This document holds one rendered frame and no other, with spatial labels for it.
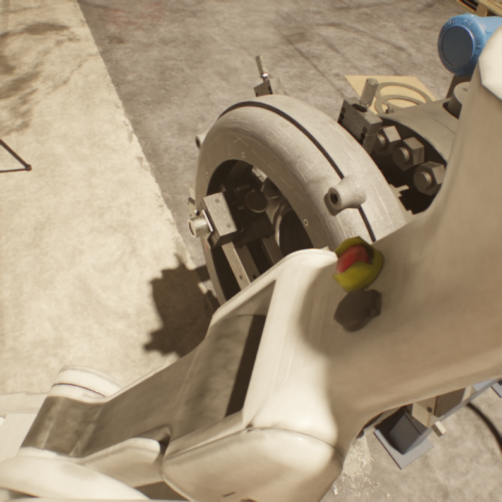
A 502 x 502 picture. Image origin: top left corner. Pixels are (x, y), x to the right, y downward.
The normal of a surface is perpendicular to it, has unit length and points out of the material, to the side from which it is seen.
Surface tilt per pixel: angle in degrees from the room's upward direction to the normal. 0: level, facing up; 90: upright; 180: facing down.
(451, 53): 90
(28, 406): 39
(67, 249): 0
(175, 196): 0
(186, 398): 58
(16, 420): 34
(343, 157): 15
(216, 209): 25
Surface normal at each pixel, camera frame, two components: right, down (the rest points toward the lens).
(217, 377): -0.44, -0.70
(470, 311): -0.60, 0.47
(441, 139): 0.15, -0.61
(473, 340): -0.37, 0.60
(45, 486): -0.04, -0.81
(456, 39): -0.86, 0.31
